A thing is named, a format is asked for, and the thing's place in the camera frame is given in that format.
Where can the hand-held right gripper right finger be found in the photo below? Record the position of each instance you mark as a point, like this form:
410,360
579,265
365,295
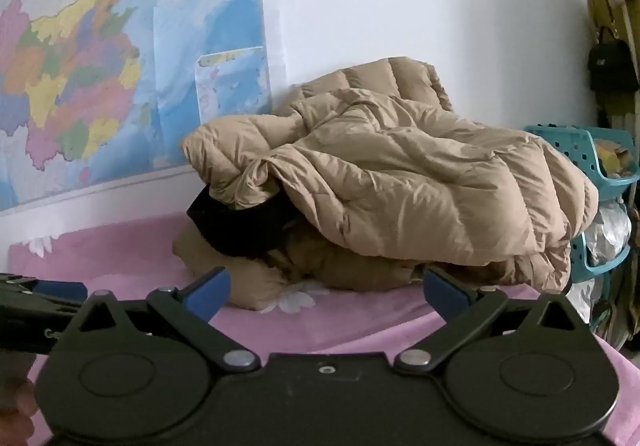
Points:
441,288

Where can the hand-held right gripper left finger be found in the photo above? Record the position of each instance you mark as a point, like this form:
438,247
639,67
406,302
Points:
210,290

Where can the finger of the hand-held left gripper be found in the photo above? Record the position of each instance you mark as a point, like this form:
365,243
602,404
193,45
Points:
25,333
62,290

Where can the tan puffer jacket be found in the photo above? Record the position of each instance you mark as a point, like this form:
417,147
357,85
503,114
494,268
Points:
400,176

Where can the person's left hand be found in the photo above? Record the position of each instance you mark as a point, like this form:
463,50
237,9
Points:
17,391

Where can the dark cloth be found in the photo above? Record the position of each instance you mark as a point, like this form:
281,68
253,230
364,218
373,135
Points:
240,226

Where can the pink floral blanket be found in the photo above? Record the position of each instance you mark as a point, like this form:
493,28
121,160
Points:
125,256

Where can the white plastic bag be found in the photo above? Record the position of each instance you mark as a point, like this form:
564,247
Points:
607,228

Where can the teal plastic storage rack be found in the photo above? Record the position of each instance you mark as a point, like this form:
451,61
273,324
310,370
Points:
575,151

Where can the black handbag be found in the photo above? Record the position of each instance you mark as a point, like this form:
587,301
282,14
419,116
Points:
612,64

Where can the olive hanging bag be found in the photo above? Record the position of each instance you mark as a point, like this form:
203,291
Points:
607,6

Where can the colourful wall map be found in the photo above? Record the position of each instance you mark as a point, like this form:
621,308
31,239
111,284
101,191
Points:
100,51

